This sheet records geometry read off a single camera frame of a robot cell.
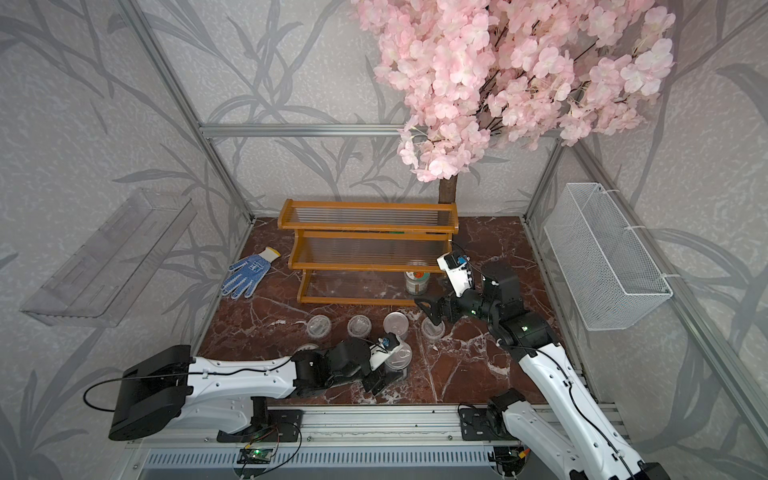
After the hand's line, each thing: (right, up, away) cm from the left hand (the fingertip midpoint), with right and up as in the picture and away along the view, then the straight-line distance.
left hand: (395, 364), depth 77 cm
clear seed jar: (-22, +7, +8) cm, 25 cm away
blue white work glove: (-53, +21, +28) cm, 64 cm away
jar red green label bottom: (+6, +19, +15) cm, 25 cm away
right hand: (+9, +21, -6) cm, 23 cm away
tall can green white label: (+2, +3, -3) cm, 4 cm away
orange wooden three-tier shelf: (-12, +28, +36) cm, 47 cm away
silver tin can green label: (0, +8, +10) cm, 13 cm away
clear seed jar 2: (-11, +7, +10) cm, 16 cm away
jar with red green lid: (-24, +4, +2) cm, 24 cm away
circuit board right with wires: (+27, -20, -7) cm, 35 cm away
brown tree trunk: (+15, +47, +12) cm, 51 cm away
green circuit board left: (-33, -19, -6) cm, 39 cm away
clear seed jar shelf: (+10, +6, +7) cm, 14 cm away
